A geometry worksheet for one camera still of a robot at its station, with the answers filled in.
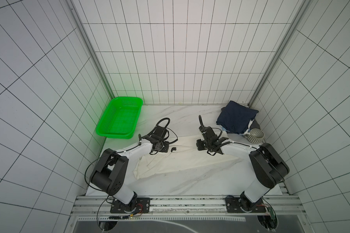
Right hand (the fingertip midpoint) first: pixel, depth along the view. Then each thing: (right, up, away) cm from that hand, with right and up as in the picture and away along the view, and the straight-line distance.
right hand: (197, 142), depth 94 cm
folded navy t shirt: (+28, +16, +7) cm, 33 cm away
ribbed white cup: (+41, +4, +3) cm, 42 cm away
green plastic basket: (-59, +15, +17) cm, 63 cm away
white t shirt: (-10, -8, -2) cm, 13 cm away
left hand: (-22, -4, -4) cm, 23 cm away
